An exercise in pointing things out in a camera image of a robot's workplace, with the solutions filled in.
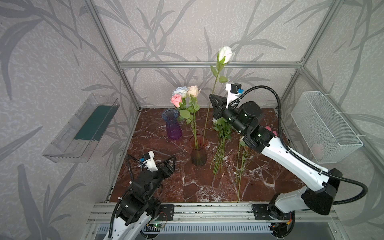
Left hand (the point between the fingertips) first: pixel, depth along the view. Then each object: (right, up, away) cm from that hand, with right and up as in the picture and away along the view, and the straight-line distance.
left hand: (175, 155), depth 72 cm
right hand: (+17, +29, -11) cm, 35 cm away
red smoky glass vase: (+11, +4, +9) cm, 15 cm away
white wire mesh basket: (+67, +10, -10) cm, 68 cm away
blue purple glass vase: (-8, +10, +35) cm, 38 cm away
